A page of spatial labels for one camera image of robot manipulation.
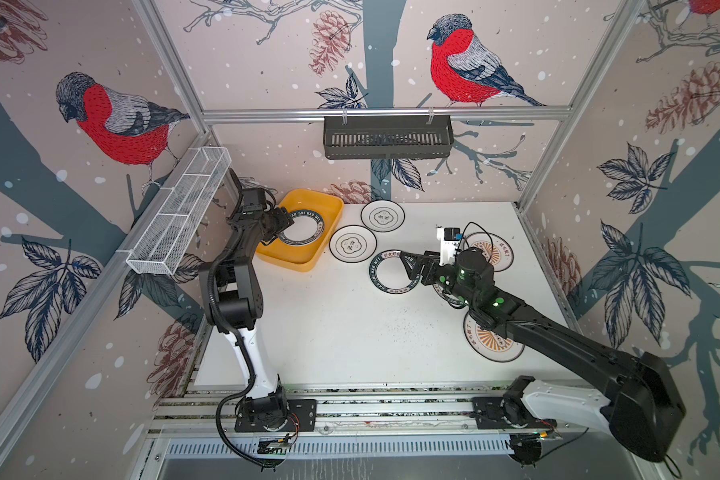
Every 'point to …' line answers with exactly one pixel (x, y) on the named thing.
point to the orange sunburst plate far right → (498, 250)
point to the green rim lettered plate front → (306, 230)
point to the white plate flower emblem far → (383, 216)
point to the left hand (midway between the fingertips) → (283, 218)
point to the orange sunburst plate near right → (490, 342)
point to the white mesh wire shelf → (157, 248)
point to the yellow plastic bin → (305, 258)
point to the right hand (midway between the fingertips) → (409, 257)
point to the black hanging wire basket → (388, 137)
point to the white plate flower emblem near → (353, 243)
